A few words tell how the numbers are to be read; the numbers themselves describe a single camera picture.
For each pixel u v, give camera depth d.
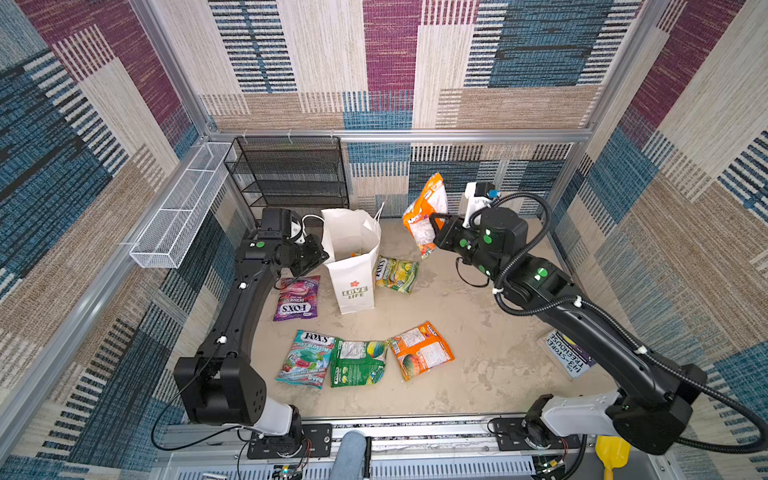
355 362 0.83
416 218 0.64
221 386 0.41
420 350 0.85
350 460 0.69
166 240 0.70
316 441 0.73
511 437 0.73
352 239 0.99
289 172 1.08
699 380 0.40
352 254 0.78
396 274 1.02
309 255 0.70
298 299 0.96
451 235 0.56
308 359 0.83
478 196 0.56
